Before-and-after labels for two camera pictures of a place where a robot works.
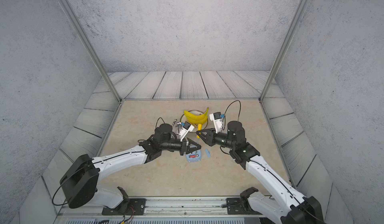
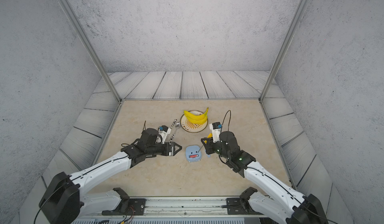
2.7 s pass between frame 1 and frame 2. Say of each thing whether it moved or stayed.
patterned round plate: stayed
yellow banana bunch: stayed
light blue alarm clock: stayed
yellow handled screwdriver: moved
